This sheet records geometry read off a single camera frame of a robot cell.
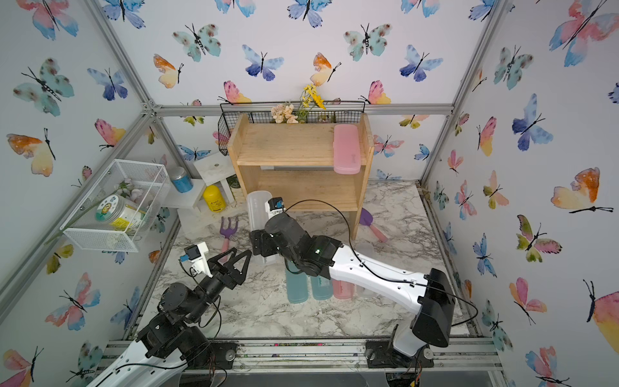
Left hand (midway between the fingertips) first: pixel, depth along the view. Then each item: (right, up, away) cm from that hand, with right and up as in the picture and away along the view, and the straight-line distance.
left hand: (244, 251), depth 67 cm
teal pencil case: (+13, -16, +21) cm, 29 cm away
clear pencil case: (+3, +10, +2) cm, 11 cm away
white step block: (-34, +5, +38) cm, 52 cm away
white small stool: (-21, +26, +26) cm, 42 cm away
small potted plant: (-17, +23, +40) cm, 49 cm away
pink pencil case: (+29, -17, +18) cm, 39 cm away
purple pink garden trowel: (+41, +7, +37) cm, 56 cm away
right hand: (+5, +6, +1) cm, 8 cm away
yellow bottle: (-23, +15, +34) cm, 44 cm away
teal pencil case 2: (+22, -17, +19) cm, 33 cm away
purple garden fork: (-18, +1, +34) cm, 39 cm away
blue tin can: (-31, +22, +24) cm, 45 cm away
